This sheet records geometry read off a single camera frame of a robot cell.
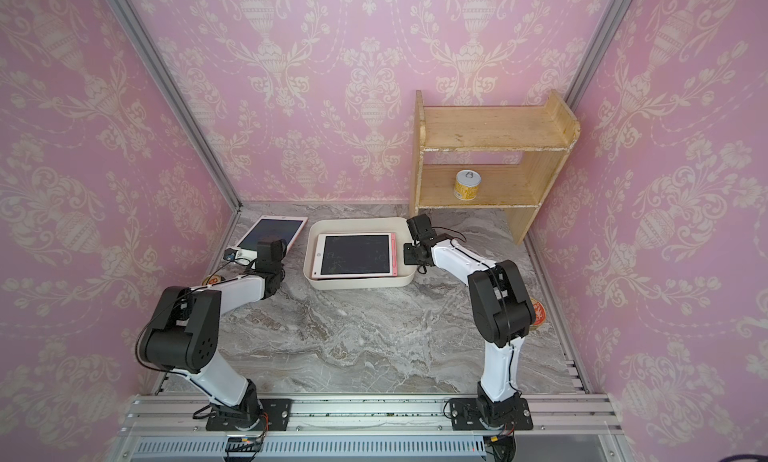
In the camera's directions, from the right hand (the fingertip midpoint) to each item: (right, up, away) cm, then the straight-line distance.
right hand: (415, 253), depth 98 cm
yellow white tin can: (+15, +21, -9) cm, 27 cm away
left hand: (-47, +3, -3) cm, 47 cm away
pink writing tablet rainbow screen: (-53, +8, +11) cm, 54 cm away
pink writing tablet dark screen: (-20, -1, +5) cm, 21 cm away
